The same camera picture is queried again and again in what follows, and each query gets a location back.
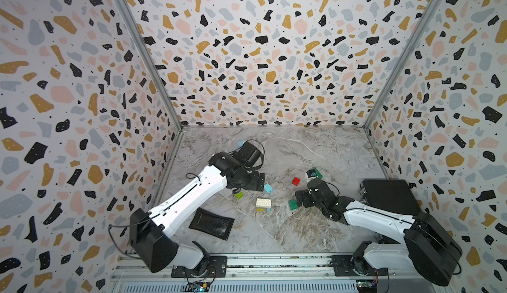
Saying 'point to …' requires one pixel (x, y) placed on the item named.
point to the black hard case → (393, 195)
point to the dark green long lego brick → (317, 173)
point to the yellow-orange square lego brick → (260, 209)
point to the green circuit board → (201, 287)
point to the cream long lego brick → (263, 202)
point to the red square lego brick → (296, 181)
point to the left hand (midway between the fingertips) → (254, 184)
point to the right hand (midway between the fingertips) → (304, 191)
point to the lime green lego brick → (239, 195)
